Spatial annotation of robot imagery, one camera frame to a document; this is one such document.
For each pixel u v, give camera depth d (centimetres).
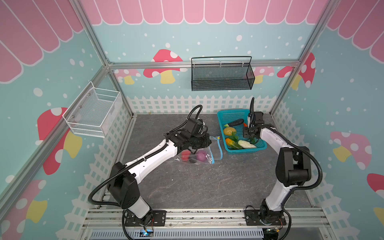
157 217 75
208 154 77
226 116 113
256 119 76
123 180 42
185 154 90
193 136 66
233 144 97
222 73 94
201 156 88
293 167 49
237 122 110
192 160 88
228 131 103
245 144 97
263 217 68
